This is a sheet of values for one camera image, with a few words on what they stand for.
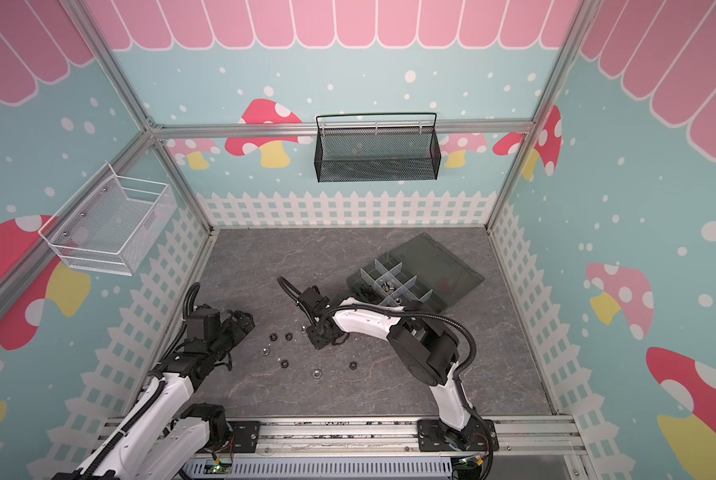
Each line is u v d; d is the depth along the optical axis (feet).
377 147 3.08
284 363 2.84
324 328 2.12
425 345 1.64
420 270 3.56
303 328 3.02
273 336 3.01
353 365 2.80
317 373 2.74
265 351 2.91
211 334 2.12
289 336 3.01
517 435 2.49
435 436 2.43
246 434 2.45
